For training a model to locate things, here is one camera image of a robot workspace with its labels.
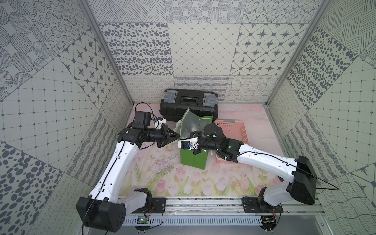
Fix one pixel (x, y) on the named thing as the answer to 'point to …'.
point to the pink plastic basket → (233, 129)
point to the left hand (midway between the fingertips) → (179, 133)
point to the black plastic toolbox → (176, 102)
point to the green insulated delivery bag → (190, 123)
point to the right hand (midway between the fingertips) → (183, 138)
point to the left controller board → (142, 223)
